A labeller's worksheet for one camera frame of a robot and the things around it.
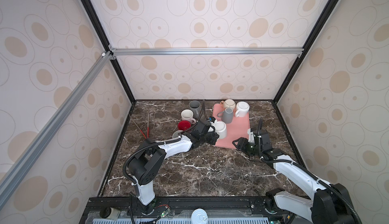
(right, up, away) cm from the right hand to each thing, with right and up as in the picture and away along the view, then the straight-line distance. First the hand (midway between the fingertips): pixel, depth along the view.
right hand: (235, 143), depth 85 cm
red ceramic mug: (-30, +9, +11) cm, 33 cm away
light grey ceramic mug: (-2, +15, +15) cm, 22 cm away
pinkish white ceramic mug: (-29, +16, +17) cm, 37 cm away
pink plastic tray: (+7, +6, +21) cm, 23 cm away
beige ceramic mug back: (0, +24, +21) cm, 32 cm away
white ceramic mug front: (-8, +8, +2) cm, 11 cm away
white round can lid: (-21, -28, -19) cm, 40 cm away
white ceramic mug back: (+10, +20, +19) cm, 29 cm away
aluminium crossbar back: (+41, +87, +83) cm, 127 cm away
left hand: (-7, +5, 0) cm, 9 cm away
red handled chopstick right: (-55, +8, +17) cm, 58 cm away
